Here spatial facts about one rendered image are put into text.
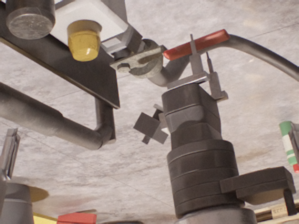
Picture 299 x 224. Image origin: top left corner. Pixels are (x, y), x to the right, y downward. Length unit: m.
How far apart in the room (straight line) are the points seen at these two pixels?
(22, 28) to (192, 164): 0.22
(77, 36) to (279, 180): 0.26
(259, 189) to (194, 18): 0.98
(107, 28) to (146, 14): 0.79
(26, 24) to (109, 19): 0.12
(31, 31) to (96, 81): 0.18
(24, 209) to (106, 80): 2.07
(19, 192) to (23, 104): 2.22
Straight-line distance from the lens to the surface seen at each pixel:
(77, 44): 0.54
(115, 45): 0.62
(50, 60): 0.56
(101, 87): 0.64
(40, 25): 0.47
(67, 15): 0.54
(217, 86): 0.58
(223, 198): 0.49
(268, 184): 0.48
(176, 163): 0.51
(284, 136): 2.35
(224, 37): 0.58
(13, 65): 1.54
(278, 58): 1.13
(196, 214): 0.48
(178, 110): 0.52
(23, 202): 2.70
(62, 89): 1.70
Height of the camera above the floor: 0.78
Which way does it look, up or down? 23 degrees down
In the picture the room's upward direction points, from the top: 171 degrees clockwise
